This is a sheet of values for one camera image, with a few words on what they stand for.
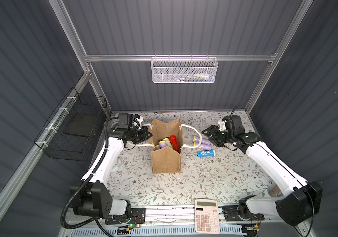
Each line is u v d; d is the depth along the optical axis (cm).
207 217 72
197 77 92
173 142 93
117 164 89
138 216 72
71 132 72
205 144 96
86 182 41
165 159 81
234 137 58
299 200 39
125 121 62
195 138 99
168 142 93
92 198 40
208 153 93
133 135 68
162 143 89
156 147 90
